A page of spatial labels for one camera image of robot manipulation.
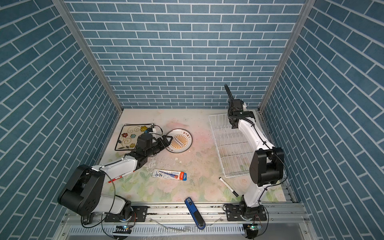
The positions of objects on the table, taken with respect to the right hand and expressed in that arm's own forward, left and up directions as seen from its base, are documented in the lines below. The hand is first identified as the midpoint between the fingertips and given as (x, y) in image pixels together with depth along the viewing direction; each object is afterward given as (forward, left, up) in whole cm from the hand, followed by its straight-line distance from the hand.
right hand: (252, 117), depth 85 cm
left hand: (-12, +47, -11) cm, 50 cm away
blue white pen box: (-28, +46, -22) cm, 59 cm away
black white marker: (-35, +10, -23) cm, 42 cm away
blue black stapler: (-47, +29, -19) cm, 59 cm away
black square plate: (-7, +79, -18) cm, 81 cm away
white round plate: (-5, +43, -22) cm, 49 cm away
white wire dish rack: (-7, +6, -27) cm, 29 cm away
